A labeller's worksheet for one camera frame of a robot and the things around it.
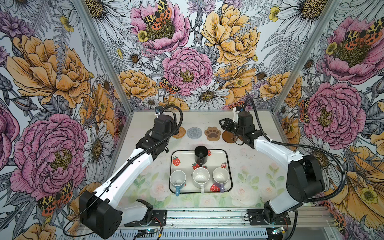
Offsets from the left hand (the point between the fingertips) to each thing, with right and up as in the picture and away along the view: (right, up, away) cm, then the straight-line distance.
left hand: (169, 126), depth 78 cm
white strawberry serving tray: (+6, -21, +17) cm, 27 cm away
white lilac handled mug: (+28, -28, +8) cm, 41 cm away
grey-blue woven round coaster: (+13, -5, +30) cm, 33 cm away
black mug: (+17, -17, +14) cm, 28 cm away
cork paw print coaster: (+26, -6, +30) cm, 40 cm away
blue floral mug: (+4, -29, +6) cm, 30 cm away
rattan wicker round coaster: (+3, -6, +30) cm, 30 cm away
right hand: (+29, 0, +10) cm, 31 cm away
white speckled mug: (+16, -29, +8) cm, 35 cm away
